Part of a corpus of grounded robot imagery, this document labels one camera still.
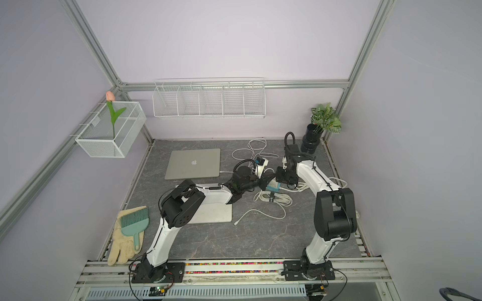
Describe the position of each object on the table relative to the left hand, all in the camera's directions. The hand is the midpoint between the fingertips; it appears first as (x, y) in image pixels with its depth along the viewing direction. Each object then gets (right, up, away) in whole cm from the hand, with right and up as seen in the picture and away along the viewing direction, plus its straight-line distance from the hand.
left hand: (277, 175), depth 89 cm
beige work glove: (-68, -29, -8) cm, 75 cm away
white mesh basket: (-72, +16, -17) cm, 76 cm away
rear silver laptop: (-45, +5, +18) cm, 49 cm away
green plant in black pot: (+25, +29, +7) cm, 39 cm away
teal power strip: (-1, -6, +5) cm, 8 cm away
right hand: (+2, -3, +4) cm, 5 cm away
